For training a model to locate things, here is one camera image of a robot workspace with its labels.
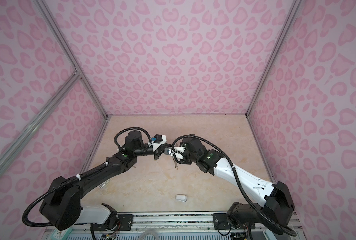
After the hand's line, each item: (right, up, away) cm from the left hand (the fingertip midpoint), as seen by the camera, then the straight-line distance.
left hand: (173, 143), depth 74 cm
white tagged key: (-27, -15, -16) cm, 35 cm away
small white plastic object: (+4, -30, +5) cm, 31 cm away
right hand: (+3, -2, +2) cm, 4 cm away
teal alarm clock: (-51, -42, -5) cm, 66 cm away
